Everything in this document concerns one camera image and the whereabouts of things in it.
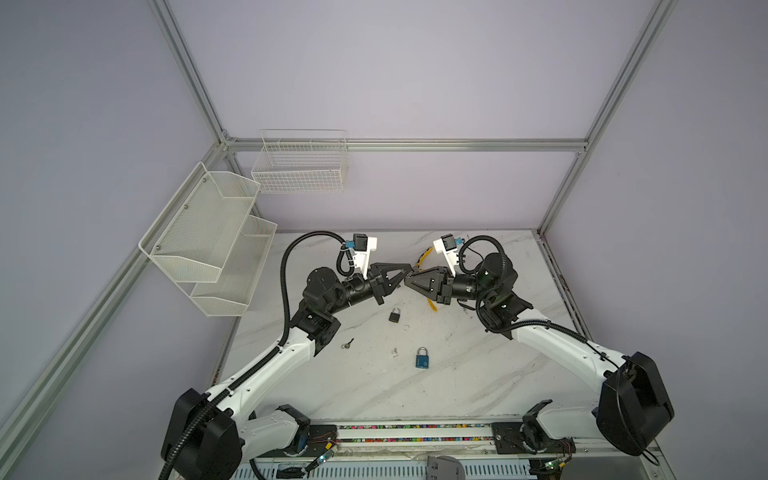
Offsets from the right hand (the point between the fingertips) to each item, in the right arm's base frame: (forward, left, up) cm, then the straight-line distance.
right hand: (407, 285), depth 65 cm
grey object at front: (-31, -9, -32) cm, 45 cm away
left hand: (+2, -1, +3) cm, 4 cm away
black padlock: (+11, +3, -32) cm, 34 cm away
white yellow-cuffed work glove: (-4, -5, -1) cm, 6 cm away
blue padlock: (-4, -5, -32) cm, 32 cm away
